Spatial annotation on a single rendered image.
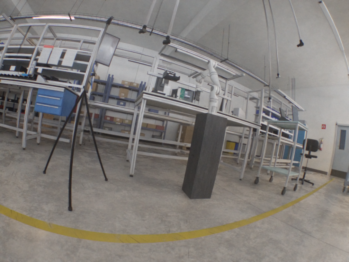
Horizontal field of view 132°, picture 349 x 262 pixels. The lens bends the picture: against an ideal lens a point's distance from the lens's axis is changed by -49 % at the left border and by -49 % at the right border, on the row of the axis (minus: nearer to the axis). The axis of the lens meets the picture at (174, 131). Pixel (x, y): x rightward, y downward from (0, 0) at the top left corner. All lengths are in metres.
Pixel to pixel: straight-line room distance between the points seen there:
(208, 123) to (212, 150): 0.26
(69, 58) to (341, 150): 8.69
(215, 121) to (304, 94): 7.16
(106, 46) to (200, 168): 2.19
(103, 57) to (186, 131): 3.95
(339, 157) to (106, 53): 8.01
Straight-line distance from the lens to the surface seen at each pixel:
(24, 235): 0.95
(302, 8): 4.26
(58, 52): 3.02
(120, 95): 5.51
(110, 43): 2.61
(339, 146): 7.42
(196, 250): 0.94
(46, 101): 2.16
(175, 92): 2.14
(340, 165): 7.38
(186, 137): 5.47
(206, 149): 1.44
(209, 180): 1.55
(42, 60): 3.11
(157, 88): 3.86
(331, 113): 7.65
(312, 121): 7.78
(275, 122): 2.61
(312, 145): 3.81
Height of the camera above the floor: 0.63
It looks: level
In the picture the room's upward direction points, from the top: 11 degrees clockwise
